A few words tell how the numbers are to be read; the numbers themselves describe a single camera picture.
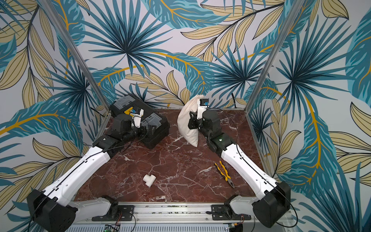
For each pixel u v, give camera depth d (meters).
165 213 0.75
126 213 0.73
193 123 0.64
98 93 1.07
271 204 0.38
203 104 0.61
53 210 0.36
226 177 0.85
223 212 0.68
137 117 0.63
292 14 0.71
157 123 0.88
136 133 0.64
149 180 0.82
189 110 0.73
